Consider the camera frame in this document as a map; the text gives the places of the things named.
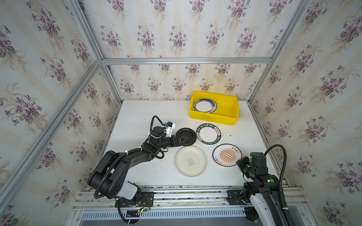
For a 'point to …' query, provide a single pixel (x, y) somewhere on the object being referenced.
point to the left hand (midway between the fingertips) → (184, 138)
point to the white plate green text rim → (208, 133)
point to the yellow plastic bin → (227, 111)
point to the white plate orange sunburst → (226, 155)
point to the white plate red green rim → (205, 106)
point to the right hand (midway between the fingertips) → (236, 161)
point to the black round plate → (188, 136)
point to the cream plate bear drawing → (191, 161)
